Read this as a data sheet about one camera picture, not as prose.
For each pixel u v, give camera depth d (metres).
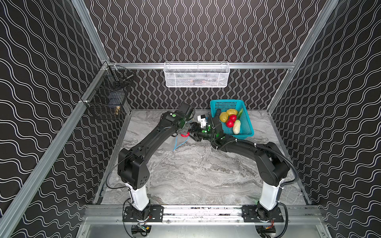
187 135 0.83
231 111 1.14
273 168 0.50
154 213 0.75
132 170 0.45
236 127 1.06
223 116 1.11
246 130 1.03
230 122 1.07
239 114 1.10
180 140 1.03
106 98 0.93
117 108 0.81
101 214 0.76
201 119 0.83
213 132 0.70
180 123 0.58
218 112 1.15
